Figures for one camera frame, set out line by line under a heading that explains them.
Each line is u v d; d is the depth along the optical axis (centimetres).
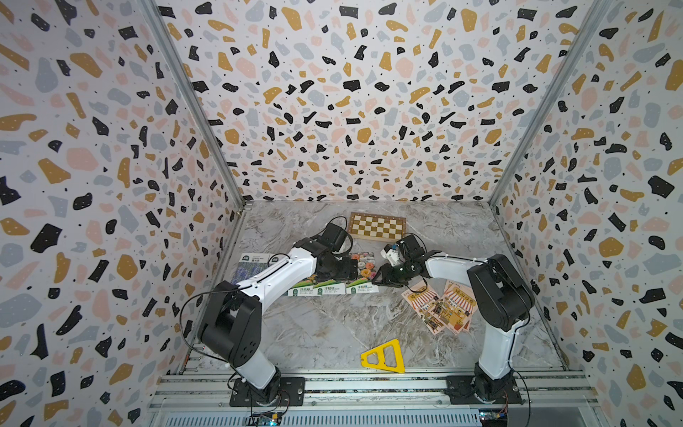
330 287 95
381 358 80
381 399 73
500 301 51
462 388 75
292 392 74
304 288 94
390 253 92
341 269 78
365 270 100
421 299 92
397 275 85
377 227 110
